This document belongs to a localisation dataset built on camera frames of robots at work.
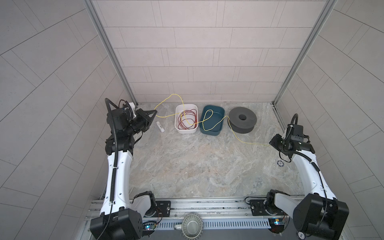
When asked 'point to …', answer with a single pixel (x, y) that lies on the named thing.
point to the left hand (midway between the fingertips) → (159, 110)
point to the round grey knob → (192, 226)
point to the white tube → (161, 129)
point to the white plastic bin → (179, 108)
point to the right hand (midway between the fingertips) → (270, 139)
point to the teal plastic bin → (218, 114)
